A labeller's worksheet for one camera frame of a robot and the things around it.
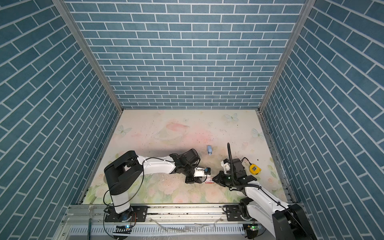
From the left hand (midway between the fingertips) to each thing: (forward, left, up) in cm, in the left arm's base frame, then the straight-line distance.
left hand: (200, 179), depth 86 cm
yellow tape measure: (+4, -32, +3) cm, 32 cm away
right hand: (0, -6, +2) cm, 7 cm away
